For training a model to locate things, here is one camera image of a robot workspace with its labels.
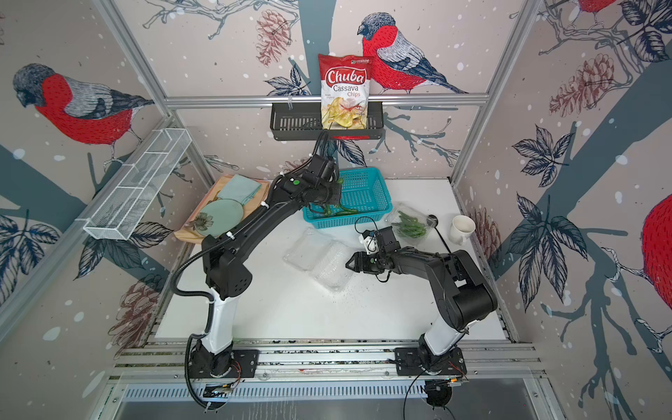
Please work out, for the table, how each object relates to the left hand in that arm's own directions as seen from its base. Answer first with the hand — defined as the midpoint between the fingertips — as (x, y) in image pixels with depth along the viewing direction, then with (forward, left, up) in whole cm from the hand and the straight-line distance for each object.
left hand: (342, 188), depth 86 cm
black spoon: (+1, -36, -20) cm, 41 cm away
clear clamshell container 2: (+7, -29, -22) cm, 36 cm away
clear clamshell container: (-11, +8, -25) cm, 29 cm away
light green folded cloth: (+22, +48, -24) cm, 58 cm away
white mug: (-5, -44, -16) cm, 47 cm away
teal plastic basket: (+22, -9, -25) cm, 35 cm away
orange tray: (-2, +63, -24) cm, 67 cm away
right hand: (-17, -4, -23) cm, 29 cm away
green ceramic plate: (+6, +53, -24) cm, 58 cm away
